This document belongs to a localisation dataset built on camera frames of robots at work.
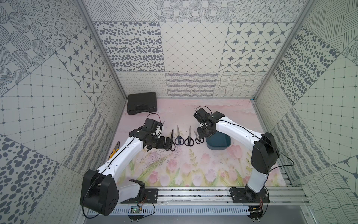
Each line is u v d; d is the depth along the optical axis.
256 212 0.73
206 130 0.72
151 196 0.74
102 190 0.39
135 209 0.72
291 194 0.77
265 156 0.47
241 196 0.73
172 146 0.93
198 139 0.96
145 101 1.18
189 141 0.95
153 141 0.68
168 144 0.74
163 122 1.05
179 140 0.95
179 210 0.70
